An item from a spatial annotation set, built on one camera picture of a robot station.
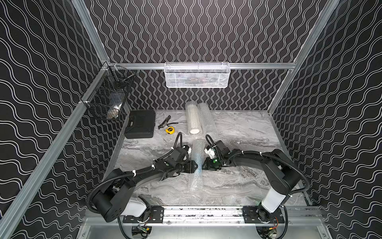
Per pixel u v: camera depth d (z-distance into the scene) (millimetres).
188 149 816
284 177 470
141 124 1067
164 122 1129
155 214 743
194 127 1000
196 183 799
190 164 763
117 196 427
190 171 750
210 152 862
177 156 676
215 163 797
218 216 765
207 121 1045
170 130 1063
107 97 923
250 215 729
